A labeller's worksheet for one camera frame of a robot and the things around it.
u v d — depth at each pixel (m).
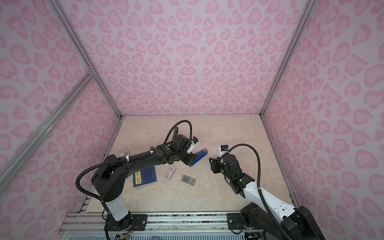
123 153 0.97
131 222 0.72
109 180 0.46
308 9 0.69
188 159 0.78
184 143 0.71
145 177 0.87
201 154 0.94
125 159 0.50
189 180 0.87
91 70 0.91
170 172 0.90
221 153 0.75
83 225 0.74
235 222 0.74
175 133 1.06
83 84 0.84
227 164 0.64
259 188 0.53
